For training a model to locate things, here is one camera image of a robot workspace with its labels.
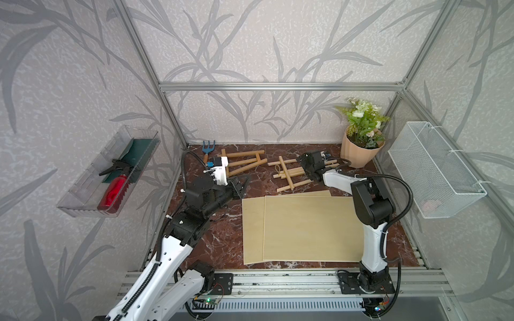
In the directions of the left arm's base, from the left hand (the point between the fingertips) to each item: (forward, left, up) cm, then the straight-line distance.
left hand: (251, 178), depth 65 cm
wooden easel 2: (+25, -20, -31) cm, 45 cm away
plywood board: (-3, +1, -33) cm, 33 cm away
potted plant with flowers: (+38, -56, -18) cm, 70 cm away
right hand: (+29, -23, -24) cm, 45 cm away
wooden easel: (+34, -1, -31) cm, 46 cm away
